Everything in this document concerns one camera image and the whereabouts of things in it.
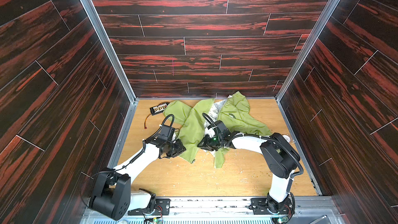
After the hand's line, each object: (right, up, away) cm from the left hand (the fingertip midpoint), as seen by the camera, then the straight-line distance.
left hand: (186, 149), depth 85 cm
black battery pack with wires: (-24, +23, +26) cm, 42 cm away
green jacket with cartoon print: (+4, +14, +15) cm, 21 cm away
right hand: (+8, +2, +5) cm, 9 cm away
